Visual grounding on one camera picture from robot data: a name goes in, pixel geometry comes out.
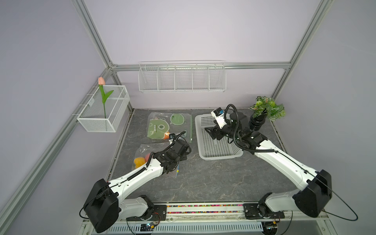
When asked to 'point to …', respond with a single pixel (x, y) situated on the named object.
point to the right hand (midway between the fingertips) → (210, 123)
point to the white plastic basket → (210, 149)
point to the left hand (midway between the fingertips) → (180, 152)
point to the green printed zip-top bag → (159, 123)
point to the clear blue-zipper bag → (143, 149)
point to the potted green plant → (265, 106)
